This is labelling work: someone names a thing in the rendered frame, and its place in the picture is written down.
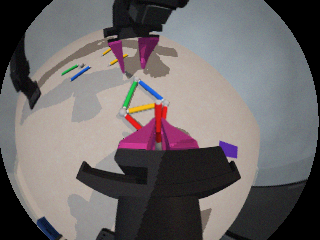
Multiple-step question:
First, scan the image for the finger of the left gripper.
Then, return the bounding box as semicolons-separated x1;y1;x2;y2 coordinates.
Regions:
108;40;125;74
138;37;159;69

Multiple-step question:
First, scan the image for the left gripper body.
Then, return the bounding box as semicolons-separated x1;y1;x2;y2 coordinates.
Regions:
103;24;163;43

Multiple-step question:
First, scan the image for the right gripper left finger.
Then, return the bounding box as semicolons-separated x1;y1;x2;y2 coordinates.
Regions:
117;117;156;150

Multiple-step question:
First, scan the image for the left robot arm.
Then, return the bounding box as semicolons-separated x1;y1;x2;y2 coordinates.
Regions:
10;0;189;110

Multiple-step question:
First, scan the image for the red rod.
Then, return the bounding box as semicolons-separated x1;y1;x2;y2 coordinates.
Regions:
154;100;162;144
162;105;167;120
124;114;142;130

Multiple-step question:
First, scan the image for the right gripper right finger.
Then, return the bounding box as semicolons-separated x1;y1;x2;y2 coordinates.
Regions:
161;117;199;150

